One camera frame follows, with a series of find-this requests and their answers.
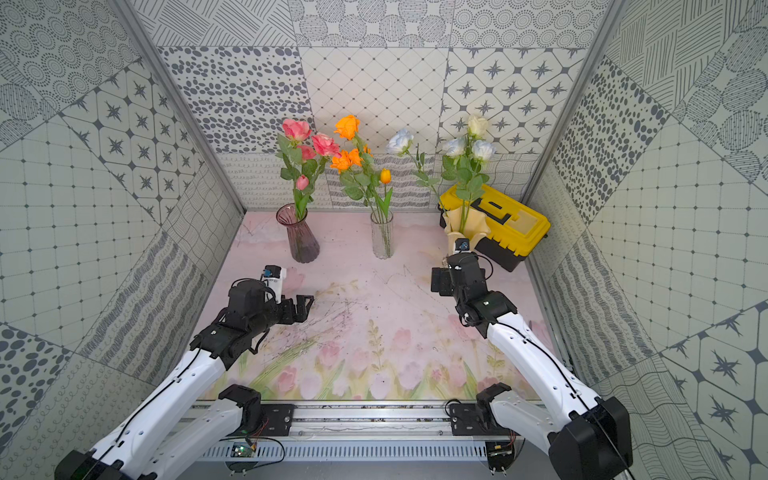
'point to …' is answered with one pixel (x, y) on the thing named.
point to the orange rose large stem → (354, 182)
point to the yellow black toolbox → (514, 227)
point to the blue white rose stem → (460, 170)
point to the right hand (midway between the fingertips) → (456, 275)
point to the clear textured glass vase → (383, 232)
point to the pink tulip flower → (301, 197)
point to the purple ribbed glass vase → (303, 246)
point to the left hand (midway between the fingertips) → (296, 292)
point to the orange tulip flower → (385, 206)
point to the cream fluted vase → (477, 227)
